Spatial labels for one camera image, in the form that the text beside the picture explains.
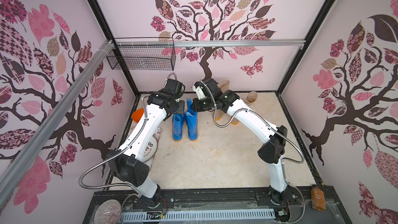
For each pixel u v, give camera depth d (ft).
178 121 2.35
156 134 3.19
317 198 2.33
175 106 2.28
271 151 1.83
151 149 2.94
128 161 1.33
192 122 2.52
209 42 3.03
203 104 2.19
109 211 2.28
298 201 2.40
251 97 2.80
